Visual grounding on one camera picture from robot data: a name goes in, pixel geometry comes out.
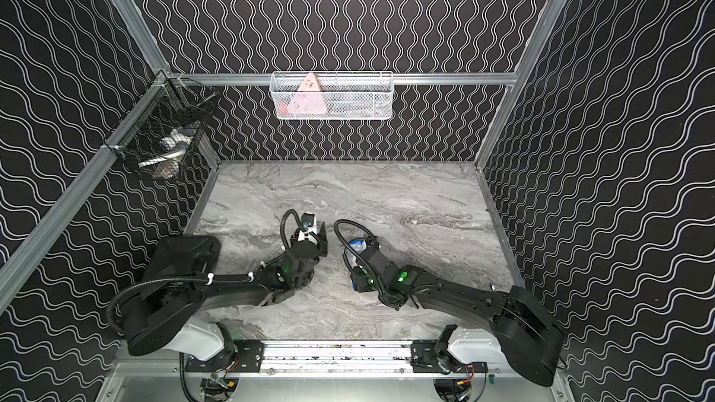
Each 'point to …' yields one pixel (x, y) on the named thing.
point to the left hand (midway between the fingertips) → (317, 220)
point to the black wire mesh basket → (156, 138)
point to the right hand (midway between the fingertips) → (359, 274)
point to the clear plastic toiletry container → (351, 255)
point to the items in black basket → (166, 164)
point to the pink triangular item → (303, 103)
